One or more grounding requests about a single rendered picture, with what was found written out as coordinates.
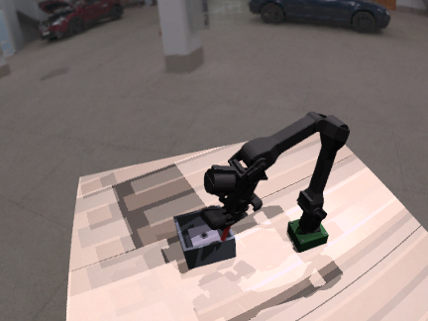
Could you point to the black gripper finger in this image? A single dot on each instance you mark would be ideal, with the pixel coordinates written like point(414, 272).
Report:
point(226, 225)
point(239, 217)

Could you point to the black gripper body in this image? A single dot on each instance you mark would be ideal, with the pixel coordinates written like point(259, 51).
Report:
point(234, 205)

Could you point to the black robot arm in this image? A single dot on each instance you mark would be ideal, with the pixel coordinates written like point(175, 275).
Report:
point(261, 153)

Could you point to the dark red peg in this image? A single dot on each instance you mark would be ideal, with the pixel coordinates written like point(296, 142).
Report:
point(225, 234)

